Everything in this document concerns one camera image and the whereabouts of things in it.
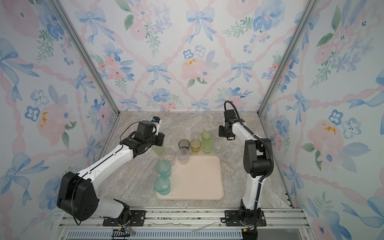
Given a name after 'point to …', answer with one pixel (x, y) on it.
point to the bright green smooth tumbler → (206, 136)
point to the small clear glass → (195, 135)
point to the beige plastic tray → (201, 179)
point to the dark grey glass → (183, 144)
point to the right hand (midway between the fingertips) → (223, 132)
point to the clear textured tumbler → (169, 155)
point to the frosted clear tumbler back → (219, 145)
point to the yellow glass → (195, 145)
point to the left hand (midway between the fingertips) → (163, 133)
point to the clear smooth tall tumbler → (183, 155)
